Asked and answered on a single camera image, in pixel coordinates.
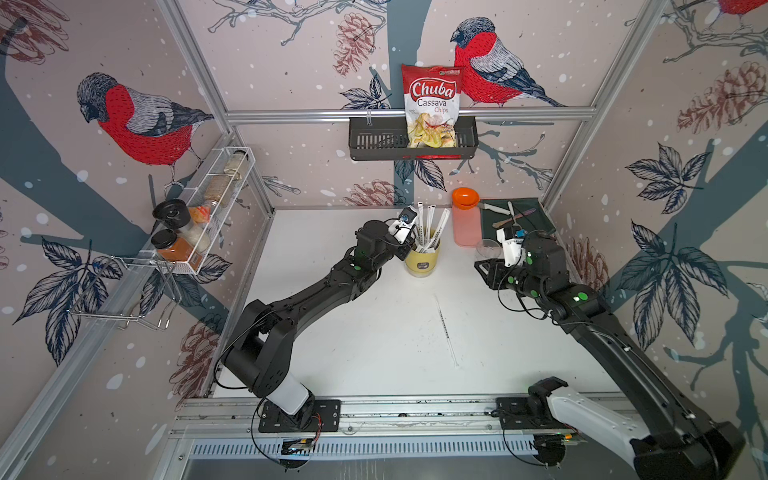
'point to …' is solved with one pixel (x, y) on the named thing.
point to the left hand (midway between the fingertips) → (417, 218)
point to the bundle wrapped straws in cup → (426, 240)
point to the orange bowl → (465, 197)
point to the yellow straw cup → (422, 264)
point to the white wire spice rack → (187, 239)
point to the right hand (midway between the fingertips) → (478, 261)
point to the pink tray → (467, 226)
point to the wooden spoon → (499, 224)
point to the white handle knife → (493, 208)
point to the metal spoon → (513, 213)
